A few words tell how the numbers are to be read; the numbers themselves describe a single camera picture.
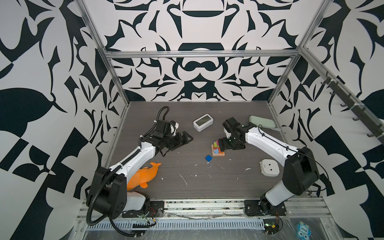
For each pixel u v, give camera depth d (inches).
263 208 26.5
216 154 35.8
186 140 28.8
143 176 31.3
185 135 29.4
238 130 24.6
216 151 35.3
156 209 29.2
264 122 42.1
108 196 16.2
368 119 21.6
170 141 28.1
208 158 36.1
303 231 26.7
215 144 34.9
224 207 29.9
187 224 26.8
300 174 17.3
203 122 40.2
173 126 27.5
